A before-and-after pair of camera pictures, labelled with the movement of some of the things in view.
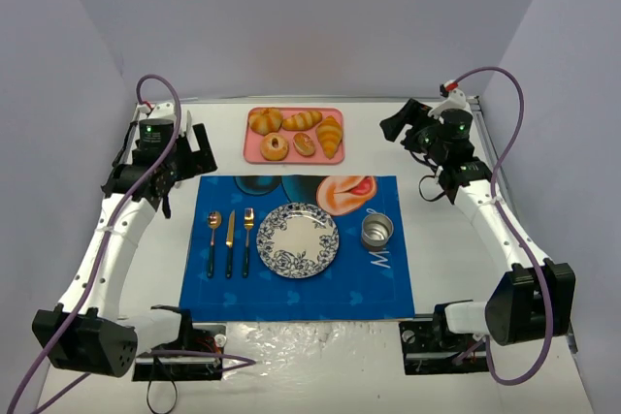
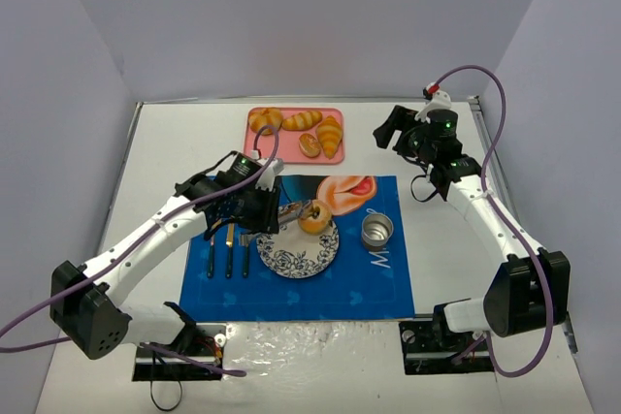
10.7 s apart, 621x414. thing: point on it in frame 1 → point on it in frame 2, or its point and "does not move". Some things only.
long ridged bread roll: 302,120 does not move
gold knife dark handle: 230,243 does not move
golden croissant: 329,134 does not move
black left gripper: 200,151 → 268,210
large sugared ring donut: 271,152 → 318,222
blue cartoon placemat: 224,279 does not move
